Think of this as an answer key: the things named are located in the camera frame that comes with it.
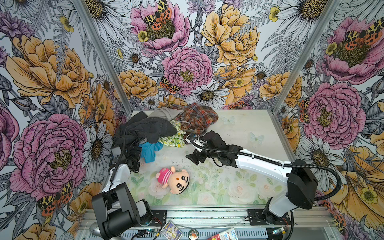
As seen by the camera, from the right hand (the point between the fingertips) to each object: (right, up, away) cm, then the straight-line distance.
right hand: (193, 152), depth 79 cm
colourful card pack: (-10, -34, -10) cm, 37 cm away
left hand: (-30, -4, +9) cm, 32 cm away
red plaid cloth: (+1, +19, +29) cm, 34 cm away
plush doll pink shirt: (-8, -15, -1) cm, 17 cm away
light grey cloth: (-20, +23, +29) cm, 42 cm away
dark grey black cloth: (-32, +12, +17) cm, 38 cm away
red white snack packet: (+17, -34, -12) cm, 40 cm away
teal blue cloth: (-28, -1, +14) cm, 32 cm away
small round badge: (0, -36, -9) cm, 37 cm away
